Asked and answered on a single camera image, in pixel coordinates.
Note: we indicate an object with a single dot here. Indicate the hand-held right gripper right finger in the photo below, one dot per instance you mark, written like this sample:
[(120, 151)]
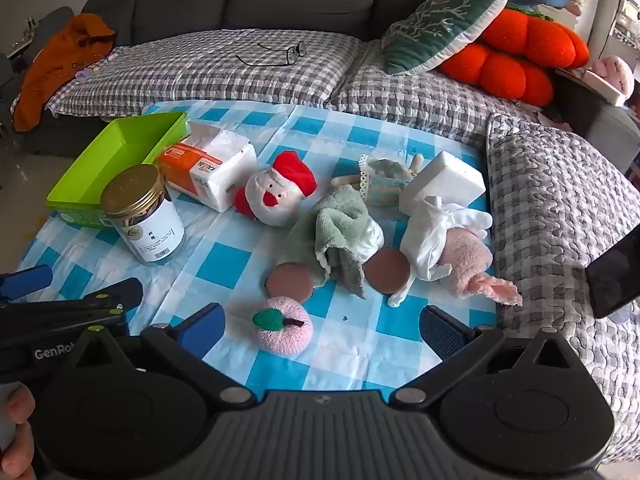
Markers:
[(442, 334)]

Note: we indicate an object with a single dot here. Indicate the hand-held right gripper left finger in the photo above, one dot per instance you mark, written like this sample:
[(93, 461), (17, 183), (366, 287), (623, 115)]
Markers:
[(202, 329)]

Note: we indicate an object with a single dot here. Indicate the blue white checkered tablecloth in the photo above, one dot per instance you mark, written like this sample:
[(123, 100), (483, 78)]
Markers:
[(345, 135)]

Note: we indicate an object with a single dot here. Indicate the orange pumpkin cushion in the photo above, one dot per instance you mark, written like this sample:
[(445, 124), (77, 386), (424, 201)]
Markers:
[(530, 40)]

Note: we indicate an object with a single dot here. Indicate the green plastic bin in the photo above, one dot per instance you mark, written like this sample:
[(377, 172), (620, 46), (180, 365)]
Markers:
[(125, 142)]

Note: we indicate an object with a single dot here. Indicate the santa claus plush toy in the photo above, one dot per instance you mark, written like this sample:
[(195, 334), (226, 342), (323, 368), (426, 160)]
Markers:
[(272, 190)]

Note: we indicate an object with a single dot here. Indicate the black smartphone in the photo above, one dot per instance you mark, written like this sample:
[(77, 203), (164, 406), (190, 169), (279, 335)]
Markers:
[(615, 275)]

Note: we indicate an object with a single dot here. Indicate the black eyeglasses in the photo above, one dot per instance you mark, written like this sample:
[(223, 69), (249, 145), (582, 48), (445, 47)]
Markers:
[(287, 54)]

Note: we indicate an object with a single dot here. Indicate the small cloth rag doll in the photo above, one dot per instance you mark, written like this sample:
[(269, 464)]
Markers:
[(382, 175)]

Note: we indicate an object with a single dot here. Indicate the orange jacket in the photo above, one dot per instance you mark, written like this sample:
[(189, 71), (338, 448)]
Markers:
[(55, 70)]

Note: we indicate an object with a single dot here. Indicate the grey chair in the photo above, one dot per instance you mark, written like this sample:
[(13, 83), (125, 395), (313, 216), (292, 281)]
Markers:
[(47, 27)]

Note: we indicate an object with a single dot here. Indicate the small purple item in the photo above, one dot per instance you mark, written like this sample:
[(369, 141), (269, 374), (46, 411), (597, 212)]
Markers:
[(85, 71)]

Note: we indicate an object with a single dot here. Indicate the white sponge block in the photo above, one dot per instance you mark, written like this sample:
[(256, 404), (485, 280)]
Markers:
[(442, 177)]

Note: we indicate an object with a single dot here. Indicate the brown round pad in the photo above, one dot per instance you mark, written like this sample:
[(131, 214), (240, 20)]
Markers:
[(387, 271), (290, 282)]

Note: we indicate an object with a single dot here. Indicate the light green towel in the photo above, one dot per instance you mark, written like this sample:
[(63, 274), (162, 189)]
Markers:
[(330, 225)]

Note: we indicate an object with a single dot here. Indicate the grey checkered sofa cover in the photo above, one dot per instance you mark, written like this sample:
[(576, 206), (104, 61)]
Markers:
[(550, 200), (200, 70), (415, 95)]

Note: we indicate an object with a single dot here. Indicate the pink plush toy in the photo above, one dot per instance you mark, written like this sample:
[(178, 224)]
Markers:
[(615, 72)]

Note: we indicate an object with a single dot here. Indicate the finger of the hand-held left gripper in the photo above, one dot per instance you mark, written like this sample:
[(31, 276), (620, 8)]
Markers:
[(27, 282), (117, 292)]

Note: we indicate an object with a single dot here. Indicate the orange and white tissue pack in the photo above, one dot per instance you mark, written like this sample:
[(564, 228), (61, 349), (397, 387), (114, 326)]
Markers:
[(220, 172)]

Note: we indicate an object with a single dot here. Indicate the green embroidered pillow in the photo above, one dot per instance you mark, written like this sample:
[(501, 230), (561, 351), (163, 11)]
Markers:
[(440, 20)]

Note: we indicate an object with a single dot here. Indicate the white cotton glove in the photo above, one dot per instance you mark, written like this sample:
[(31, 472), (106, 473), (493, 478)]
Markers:
[(472, 217)]

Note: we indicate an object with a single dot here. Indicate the pink bunny plush white dress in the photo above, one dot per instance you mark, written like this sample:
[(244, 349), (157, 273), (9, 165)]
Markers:
[(422, 245)]

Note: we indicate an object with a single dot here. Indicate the glass jar with gold lid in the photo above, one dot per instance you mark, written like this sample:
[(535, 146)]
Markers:
[(147, 220)]

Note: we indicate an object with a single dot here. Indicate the person's left hand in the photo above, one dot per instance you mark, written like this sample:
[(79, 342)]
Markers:
[(15, 430)]

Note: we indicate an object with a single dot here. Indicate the pink knitted apple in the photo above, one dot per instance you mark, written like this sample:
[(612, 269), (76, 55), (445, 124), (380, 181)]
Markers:
[(285, 330)]

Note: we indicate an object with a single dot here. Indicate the pink fluffy towel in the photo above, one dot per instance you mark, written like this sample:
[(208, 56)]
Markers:
[(467, 257)]

